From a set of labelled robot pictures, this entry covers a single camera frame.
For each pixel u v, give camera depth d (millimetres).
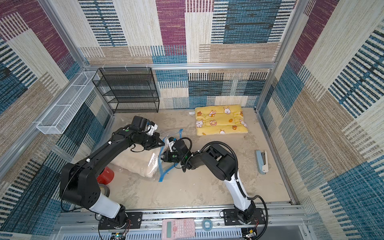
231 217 729
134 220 731
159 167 805
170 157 841
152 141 744
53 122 700
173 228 703
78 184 431
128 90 1108
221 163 567
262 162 893
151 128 744
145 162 885
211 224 722
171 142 892
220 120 1091
